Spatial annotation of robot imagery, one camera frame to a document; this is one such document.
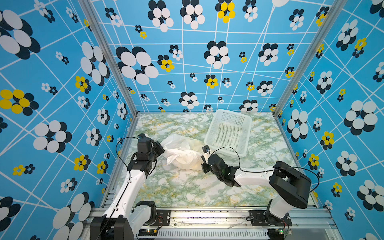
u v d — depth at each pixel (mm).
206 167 769
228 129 1085
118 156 992
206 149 740
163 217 731
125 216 409
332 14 705
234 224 724
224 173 659
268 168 509
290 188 455
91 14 707
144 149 615
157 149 733
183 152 831
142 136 734
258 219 723
